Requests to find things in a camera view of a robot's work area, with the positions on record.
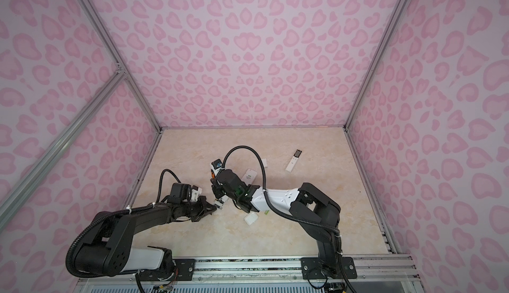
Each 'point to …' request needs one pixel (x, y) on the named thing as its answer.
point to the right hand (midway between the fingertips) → (213, 178)
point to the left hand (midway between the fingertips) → (217, 205)
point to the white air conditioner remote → (220, 203)
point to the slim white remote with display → (293, 160)
